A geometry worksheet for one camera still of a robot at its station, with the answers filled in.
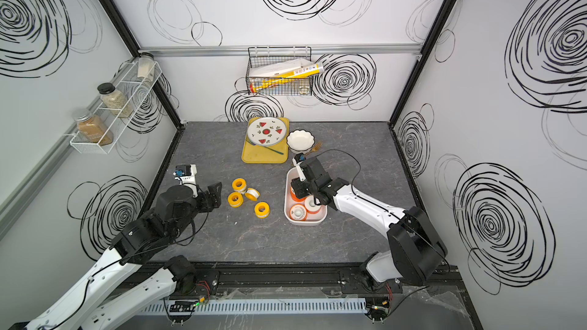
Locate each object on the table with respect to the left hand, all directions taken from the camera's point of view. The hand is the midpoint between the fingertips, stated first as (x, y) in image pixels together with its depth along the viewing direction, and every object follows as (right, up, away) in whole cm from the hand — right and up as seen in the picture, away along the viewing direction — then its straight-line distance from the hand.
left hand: (211, 185), depth 71 cm
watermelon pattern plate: (+11, +19, +45) cm, 50 cm away
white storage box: (+33, -16, +17) cm, 40 cm away
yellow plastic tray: (+17, +8, +38) cm, 42 cm away
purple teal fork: (+14, +10, +39) cm, 42 cm away
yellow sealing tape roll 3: (+2, -10, +21) cm, 23 cm away
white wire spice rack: (-36, +21, +6) cm, 42 cm away
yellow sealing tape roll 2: (+9, -7, +19) cm, 22 cm away
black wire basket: (+29, +35, +17) cm, 48 cm away
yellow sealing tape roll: (+3, -4, +24) cm, 24 cm away
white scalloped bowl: (+28, +14, +41) cm, 52 cm away
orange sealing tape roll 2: (+33, -12, +18) cm, 39 cm away
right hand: (+27, -1, +15) cm, 31 cm away
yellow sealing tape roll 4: (+13, -13, +18) cm, 26 cm away
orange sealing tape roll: (+27, -14, +18) cm, 36 cm away
